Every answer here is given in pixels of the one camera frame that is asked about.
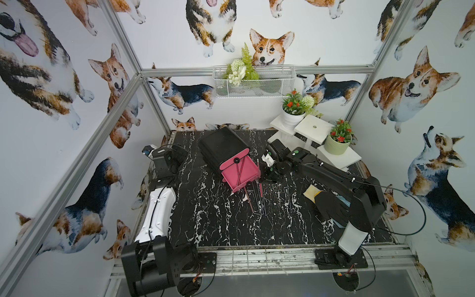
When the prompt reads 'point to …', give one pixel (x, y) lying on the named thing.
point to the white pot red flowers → (294, 108)
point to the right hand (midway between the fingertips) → (256, 181)
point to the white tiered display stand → (313, 130)
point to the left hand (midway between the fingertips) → (176, 146)
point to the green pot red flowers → (338, 141)
